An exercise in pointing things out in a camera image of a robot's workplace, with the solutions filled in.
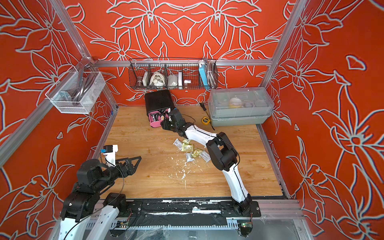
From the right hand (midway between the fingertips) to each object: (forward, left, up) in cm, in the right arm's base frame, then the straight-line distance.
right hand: (157, 123), depth 91 cm
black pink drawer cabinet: (+15, +2, +2) cm, 16 cm away
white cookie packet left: (-6, -12, -14) cm, 20 cm away
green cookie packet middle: (-5, -18, -14) cm, 23 cm away
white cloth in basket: (+20, 0, +18) cm, 27 cm away
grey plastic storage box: (+14, -46, +1) cm, 48 cm away
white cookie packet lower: (-15, -30, -13) cm, 36 cm away
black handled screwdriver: (+26, -31, -14) cm, 43 cm away
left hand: (-27, +4, +8) cm, 28 cm away
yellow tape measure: (+12, -31, -12) cm, 36 cm away
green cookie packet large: (-11, -19, -12) cm, 25 cm away
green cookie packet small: (-14, -24, -12) cm, 31 cm away
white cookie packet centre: (-17, -20, -12) cm, 29 cm away
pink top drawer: (+4, +1, +1) cm, 4 cm away
